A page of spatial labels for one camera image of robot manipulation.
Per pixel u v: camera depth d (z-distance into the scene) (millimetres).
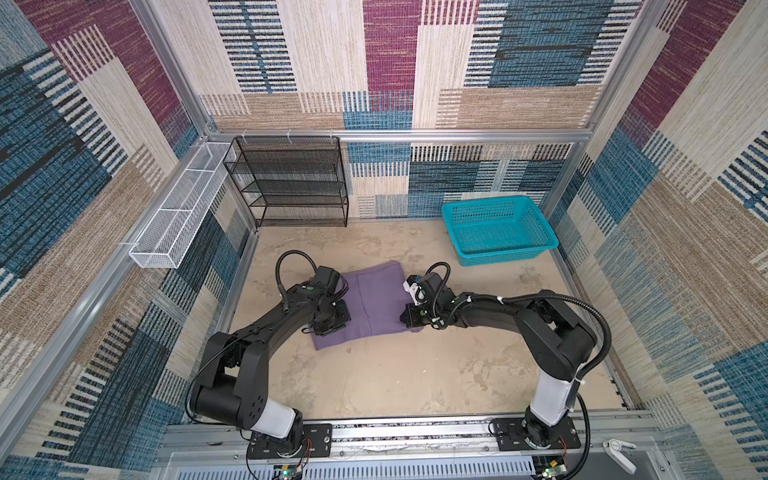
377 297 932
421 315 818
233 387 433
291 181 1110
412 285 871
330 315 757
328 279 730
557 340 489
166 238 707
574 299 472
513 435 730
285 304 569
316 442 732
